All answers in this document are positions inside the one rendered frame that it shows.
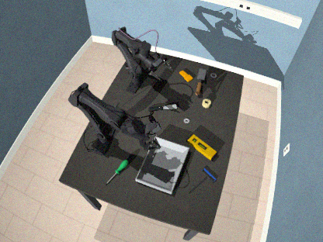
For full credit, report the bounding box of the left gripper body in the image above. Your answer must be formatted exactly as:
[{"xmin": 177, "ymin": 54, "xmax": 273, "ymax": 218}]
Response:
[{"xmin": 144, "ymin": 53, "xmax": 160, "ymax": 73}]

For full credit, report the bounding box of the green-handled screwdriver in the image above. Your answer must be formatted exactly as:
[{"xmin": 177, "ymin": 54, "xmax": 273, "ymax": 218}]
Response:
[{"xmin": 109, "ymin": 159, "xmax": 129, "ymax": 181}]

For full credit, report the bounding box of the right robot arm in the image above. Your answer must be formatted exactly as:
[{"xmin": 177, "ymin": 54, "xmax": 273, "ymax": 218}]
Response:
[{"xmin": 68, "ymin": 83, "xmax": 144, "ymax": 155}]

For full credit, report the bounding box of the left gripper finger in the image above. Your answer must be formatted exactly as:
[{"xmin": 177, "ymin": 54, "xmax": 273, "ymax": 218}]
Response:
[
  {"xmin": 163, "ymin": 58, "xmax": 173, "ymax": 71},
  {"xmin": 149, "ymin": 71, "xmax": 162, "ymax": 81}
]

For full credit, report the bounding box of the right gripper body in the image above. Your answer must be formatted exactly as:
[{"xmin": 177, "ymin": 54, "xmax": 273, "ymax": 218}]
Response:
[{"xmin": 132, "ymin": 117, "xmax": 157, "ymax": 150}]

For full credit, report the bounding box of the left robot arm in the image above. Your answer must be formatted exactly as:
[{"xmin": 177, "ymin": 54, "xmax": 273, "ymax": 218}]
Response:
[{"xmin": 112, "ymin": 27, "xmax": 151, "ymax": 94}]

